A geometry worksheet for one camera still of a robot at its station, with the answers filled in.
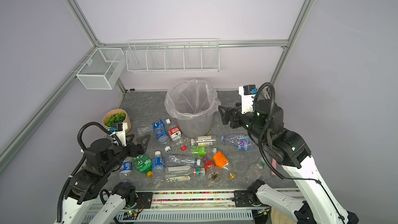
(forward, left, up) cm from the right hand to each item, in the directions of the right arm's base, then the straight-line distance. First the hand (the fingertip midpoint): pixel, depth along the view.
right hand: (228, 105), depth 57 cm
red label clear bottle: (+8, +27, -37) cm, 46 cm away
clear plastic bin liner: (+26, +18, -26) cm, 41 cm away
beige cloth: (-31, -24, -42) cm, 58 cm away
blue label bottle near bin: (+13, +38, -36) cm, 54 cm away
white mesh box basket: (+44, +75, -16) cm, 89 cm away
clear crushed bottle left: (+14, +49, -41) cm, 65 cm away
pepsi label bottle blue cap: (-13, +49, -33) cm, 60 cm away
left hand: (-5, +37, -17) cm, 41 cm away
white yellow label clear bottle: (+7, +11, -41) cm, 43 cm away
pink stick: (-8, -28, -41) cm, 50 cm away
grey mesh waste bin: (+7, +17, -29) cm, 34 cm away
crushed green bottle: (-8, +43, -39) cm, 59 cm away
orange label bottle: (-9, 0, -38) cm, 39 cm away
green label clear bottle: (-2, +11, -37) cm, 39 cm away
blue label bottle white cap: (-10, +34, -40) cm, 54 cm away
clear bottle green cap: (-12, -17, -42) cm, 47 cm away
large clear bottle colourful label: (+4, -12, -38) cm, 40 cm away
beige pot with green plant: (+17, +62, -29) cm, 71 cm away
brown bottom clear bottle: (-13, +4, -41) cm, 43 cm away
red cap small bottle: (-9, +8, -37) cm, 39 cm away
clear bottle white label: (-13, +22, -42) cm, 49 cm away
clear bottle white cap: (-6, +27, -42) cm, 50 cm away
